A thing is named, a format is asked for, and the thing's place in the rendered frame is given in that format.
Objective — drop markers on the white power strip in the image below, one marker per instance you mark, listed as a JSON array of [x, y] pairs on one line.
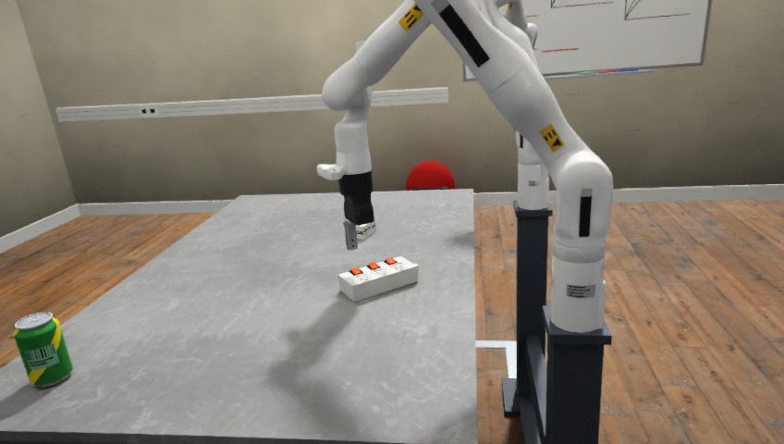
[[365, 282]]

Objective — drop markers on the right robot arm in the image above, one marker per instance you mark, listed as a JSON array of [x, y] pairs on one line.
[[533, 181]]

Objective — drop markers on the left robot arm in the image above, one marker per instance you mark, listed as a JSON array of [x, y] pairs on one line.
[[520, 93]]

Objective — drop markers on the green drink can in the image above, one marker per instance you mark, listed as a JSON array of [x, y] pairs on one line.
[[43, 349]]

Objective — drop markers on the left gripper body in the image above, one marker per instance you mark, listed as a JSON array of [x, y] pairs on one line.
[[354, 173]]

